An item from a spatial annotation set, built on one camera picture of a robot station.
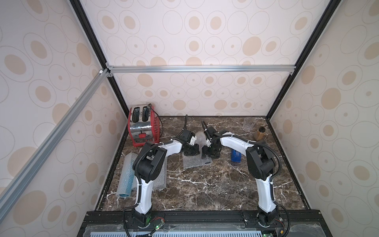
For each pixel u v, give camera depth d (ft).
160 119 3.78
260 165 1.77
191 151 2.87
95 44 2.60
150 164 1.75
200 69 2.96
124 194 2.59
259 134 3.30
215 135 2.40
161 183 2.62
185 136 2.67
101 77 2.73
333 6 2.22
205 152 2.83
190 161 3.10
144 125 3.01
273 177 1.80
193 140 3.03
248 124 3.70
